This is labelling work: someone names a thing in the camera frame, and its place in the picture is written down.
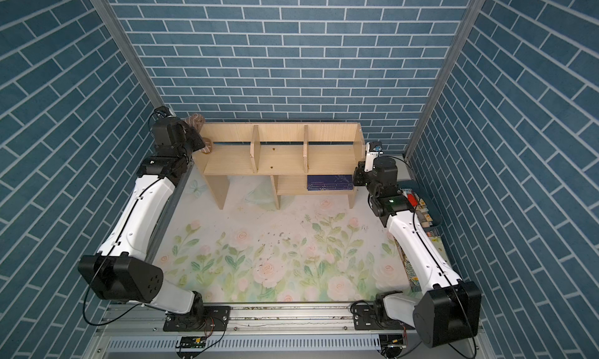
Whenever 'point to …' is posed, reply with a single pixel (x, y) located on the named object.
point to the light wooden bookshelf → (288, 152)
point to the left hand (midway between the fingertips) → (200, 129)
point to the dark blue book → (330, 183)
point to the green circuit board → (193, 342)
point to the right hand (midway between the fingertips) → (362, 163)
